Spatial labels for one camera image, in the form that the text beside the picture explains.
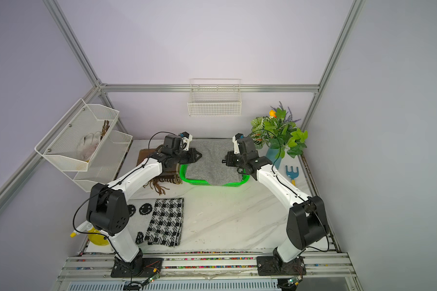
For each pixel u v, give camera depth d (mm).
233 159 748
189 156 793
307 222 438
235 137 780
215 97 956
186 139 817
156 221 817
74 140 763
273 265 731
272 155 941
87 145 776
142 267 711
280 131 823
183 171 801
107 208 471
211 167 874
